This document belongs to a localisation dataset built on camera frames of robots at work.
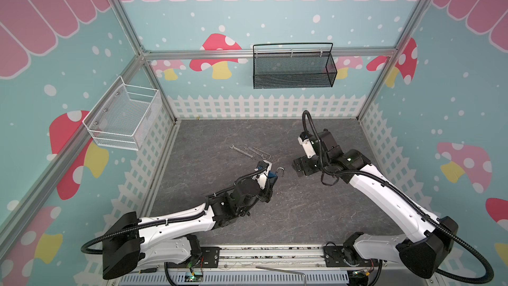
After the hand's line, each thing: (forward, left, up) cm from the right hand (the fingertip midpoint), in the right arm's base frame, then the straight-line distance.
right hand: (301, 160), depth 77 cm
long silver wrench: (+15, +20, -21) cm, 33 cm away
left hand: (-6, +12, -3) cm, 13 cm away
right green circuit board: (-35, -20, -23) cm, 46 cm away
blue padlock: (-6, +11, -1) cm, 13 cm away
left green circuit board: (-36, +42, -23) cm, 60 cm away
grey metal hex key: (-36, 0, -22) cm, 42 cm away
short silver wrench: (+17, +15, -21) cm, 30 cm away
